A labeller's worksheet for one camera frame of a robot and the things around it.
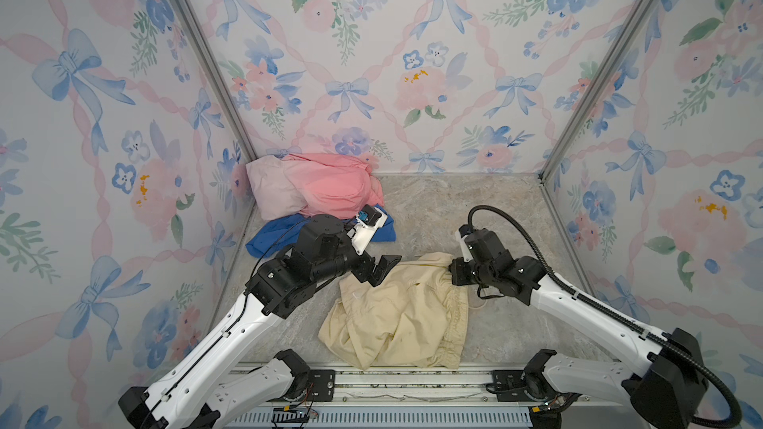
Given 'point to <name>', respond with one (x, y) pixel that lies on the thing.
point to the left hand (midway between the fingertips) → (384, 241)
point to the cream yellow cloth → (416, 316)
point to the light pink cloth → (275, 195)
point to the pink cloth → (335, 186)
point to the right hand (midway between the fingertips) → (449, 265)
